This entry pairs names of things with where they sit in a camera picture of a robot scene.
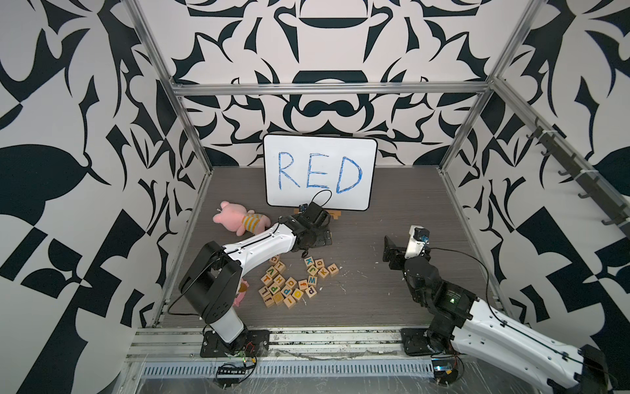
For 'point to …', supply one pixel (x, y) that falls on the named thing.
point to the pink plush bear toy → (237, 218)
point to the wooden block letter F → (333, 268)
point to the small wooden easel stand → (335, 213)
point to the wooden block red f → (303, 284)
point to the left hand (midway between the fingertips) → (317, 234)
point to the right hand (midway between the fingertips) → (396, 237)
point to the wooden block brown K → (323, 272)
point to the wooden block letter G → (319, 263)
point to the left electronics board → (225, 370)
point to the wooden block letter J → (312, 270)
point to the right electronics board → (445, 370)
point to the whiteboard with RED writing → (296, 167)
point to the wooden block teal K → (308, 261)
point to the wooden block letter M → (312, 280)
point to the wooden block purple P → (311, 291)
